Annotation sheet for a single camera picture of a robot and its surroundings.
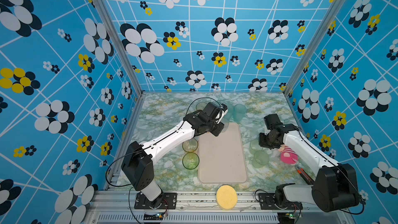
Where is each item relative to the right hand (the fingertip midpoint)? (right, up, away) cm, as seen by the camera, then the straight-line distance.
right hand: (263, 143), depth 86 cm
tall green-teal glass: (-11, +17, +13) cm, 24 cm away
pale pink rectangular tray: (-24, -9, +3) cm, 26 cm away
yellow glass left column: (-41, -2, +3) cm, 42 cm away
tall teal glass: (-17, +15, +13) cm, 26 cm away
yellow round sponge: (-23, -22, -14) cm, 35 cm away
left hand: (-24, +11, -6) cm, 27 cm away
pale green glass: (-1, -9, 0) cm, 9 cm away
